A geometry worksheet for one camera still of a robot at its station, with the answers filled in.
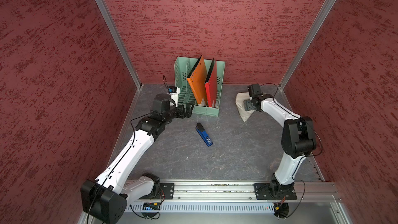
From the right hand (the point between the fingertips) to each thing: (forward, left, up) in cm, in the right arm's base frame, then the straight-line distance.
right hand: (255, 106), depth 96 cm
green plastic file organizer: (+26, +47, +12) cm, 55 cm away
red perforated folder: (+2, +29, +18) cm, 34 cm away
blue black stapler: (-16, +34, -7) cm, 38 cm away
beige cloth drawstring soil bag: (+7, +8, +1) cm, 11 cm away
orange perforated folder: (+8, +36, +17) cm, 41 cm away
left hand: (-12, +42, +17) cm, 47 cm away
